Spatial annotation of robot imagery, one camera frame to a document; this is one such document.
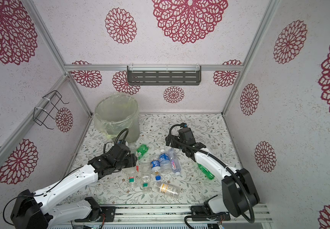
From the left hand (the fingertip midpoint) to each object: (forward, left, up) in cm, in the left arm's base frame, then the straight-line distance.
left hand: (133, 159), depth 82 cm
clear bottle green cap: (-6, -7, -10) cm, 13 cm away
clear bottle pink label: (-1, -24, -6) cm, 25 cm away
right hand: (+13, -22, +4) cm, 26 cm away
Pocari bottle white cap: (+3, -18, -6) cm, 19 cm away
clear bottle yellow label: (-16, -22, -6) cm, 28 cm away
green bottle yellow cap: (+12, -2, -11) cm, 16 cm away
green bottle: (-6, -45, -8) cm, 46 cm away
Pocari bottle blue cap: (-1, -12, -6) cm, 14 cm away
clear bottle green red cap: (-8, 0, -1) cm, 8 cm away
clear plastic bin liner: (+31, +17, +7) cm, 36 cm away
